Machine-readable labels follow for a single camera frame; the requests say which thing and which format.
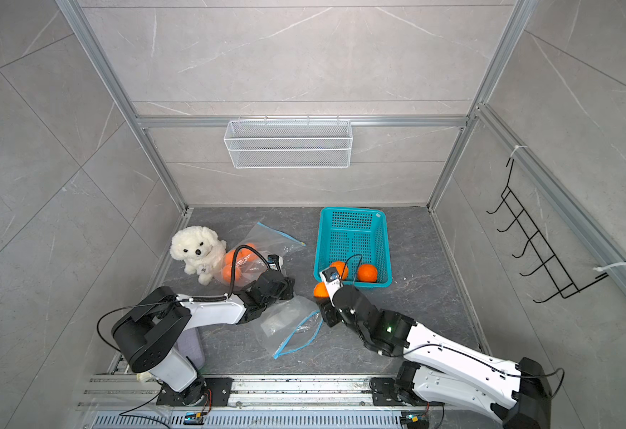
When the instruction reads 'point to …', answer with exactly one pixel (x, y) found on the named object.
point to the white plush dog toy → (200, 249)
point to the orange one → (367, 273)
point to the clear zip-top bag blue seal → (286, 325)
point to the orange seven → (227, 273)
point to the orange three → (320, 290)
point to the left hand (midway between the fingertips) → (296, 277)
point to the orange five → (229, 257)
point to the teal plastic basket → (355, 237)
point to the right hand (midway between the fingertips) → (325, 294)
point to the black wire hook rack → (538, 247)
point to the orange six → (248, 253)
